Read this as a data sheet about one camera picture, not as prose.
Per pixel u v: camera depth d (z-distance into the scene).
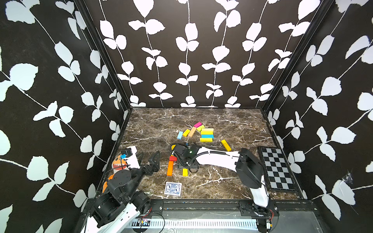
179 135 1.04
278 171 0.85
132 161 0.54
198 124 1.08
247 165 0.54
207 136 1.03
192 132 1.04
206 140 1.01
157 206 0.78
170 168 0.88
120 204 0.47
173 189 0.78
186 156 0.66
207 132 1.05
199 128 1.07
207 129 1.05
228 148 0.97
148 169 0.56
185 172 0.84
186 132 1.04
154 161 0.57
